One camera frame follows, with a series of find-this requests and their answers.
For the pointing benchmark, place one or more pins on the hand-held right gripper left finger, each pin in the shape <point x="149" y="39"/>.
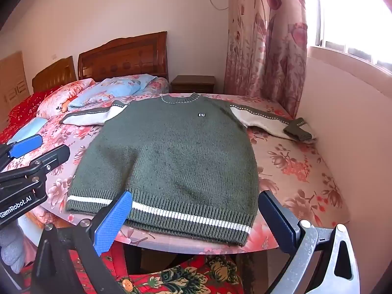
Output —
<point x="111" y="224"/>

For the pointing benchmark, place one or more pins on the pink floral curtain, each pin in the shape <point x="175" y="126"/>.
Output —
<point x="266" y="52"/>

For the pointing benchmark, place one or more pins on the large wooden headboard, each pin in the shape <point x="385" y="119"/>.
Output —
<point x="122" y="55"/>

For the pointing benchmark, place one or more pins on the light wooden door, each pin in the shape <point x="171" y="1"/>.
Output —
<point x="12" y="82"/>

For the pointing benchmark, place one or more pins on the person's red floral jacket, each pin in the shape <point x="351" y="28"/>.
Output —
<point x="190" y="277"/>

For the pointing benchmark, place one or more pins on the person's left hand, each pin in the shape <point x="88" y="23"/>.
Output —
<point x="10" y="248"/>

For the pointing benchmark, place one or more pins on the red blanket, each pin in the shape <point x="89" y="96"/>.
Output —
<point x="24" y="108"/>

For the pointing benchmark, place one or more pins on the green knit sweater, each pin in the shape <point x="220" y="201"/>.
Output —
<point x="183" y="159"/>

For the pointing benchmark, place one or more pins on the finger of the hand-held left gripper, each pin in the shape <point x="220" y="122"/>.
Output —
<point x="26" y="146"/>
<point x="52" y="157"/>

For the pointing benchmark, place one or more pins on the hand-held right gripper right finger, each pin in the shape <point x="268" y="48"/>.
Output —
<point x="277" y="217"/>

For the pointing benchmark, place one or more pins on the window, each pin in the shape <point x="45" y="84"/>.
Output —
<point x="352" y="12"/>

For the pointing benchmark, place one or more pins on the light blue cloth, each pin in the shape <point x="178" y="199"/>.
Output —
<point x="30" y="128"/>

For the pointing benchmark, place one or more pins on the blue floral pillow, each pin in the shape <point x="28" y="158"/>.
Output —
<point x="107" y="90"/>

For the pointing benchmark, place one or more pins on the dark wooden nightstand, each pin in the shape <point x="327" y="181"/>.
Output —
<point x="193" y="84"/>

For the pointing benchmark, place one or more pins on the small wooden headboard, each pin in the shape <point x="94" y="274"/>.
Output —
<point x="55" y="73"/>

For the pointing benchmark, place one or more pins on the pink floral pillow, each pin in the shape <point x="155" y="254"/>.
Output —
<point x="59" y="98"/>

